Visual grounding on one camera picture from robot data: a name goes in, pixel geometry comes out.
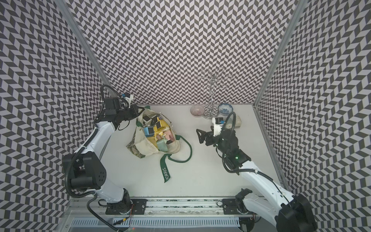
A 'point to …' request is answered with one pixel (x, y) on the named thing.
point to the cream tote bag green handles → (180, 151)
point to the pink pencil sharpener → (168, 134)
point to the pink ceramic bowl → (197, 110)
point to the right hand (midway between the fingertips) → (204, 131)
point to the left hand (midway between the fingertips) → (144, 108)
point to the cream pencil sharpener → (238, 122)
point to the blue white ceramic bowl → (225, 109)
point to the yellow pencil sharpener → (162, 124)
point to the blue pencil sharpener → (149, 131)
